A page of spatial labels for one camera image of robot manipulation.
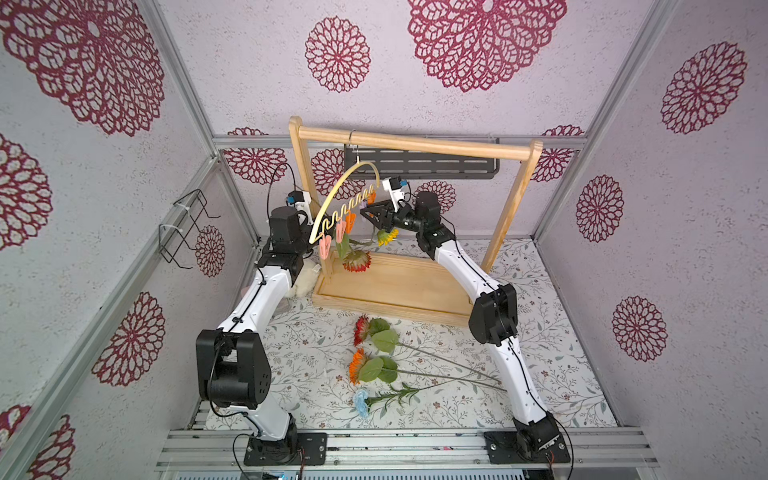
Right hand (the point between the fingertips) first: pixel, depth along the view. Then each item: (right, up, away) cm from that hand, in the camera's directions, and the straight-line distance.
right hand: (361, 205), depth 84 cm
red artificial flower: (-3, -15, +3) cm, 16 cm away
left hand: (-7, -4, -1) cm, 8 cm away
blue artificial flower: (+1, -52, -7) cm, 53 cm away
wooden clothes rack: (+13, -24, +23) cm, 36 cm away
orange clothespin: (-3, -6, -6) cm, 9 cm away
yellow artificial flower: (+7, -8, +13) cm, 17 cm away
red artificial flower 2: (+7, -39, +5) cm, 40 cm away
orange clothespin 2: (+2, +4, +7) cm, 9 cm away
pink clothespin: (-5, -8, -10) cm, 14 cm away
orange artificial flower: (+1, -45, -3) cm, 45 cm away
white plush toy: (-20, -22, +16) cm, 34 cm away
